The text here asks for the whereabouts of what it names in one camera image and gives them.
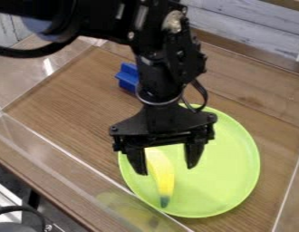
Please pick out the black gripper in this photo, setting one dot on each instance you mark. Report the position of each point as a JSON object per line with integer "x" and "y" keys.
{"x": 159, "y": 126}

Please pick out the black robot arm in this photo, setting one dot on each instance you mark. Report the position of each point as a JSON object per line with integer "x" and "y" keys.
{"x": 154, "y": 27}

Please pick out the yellow toy banana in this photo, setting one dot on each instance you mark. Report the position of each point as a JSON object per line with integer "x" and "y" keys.
{"x": 162, "y": 170}

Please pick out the green round plate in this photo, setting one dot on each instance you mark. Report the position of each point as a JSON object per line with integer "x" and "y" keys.
{"x": 218, "y": 184}

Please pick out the blue plastic block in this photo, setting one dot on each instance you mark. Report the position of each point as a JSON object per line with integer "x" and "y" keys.
{"x": 128, "y": 77}

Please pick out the clear acrylic front wall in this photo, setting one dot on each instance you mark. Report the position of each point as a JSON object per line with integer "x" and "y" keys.
{"x": 95, "y": 200}

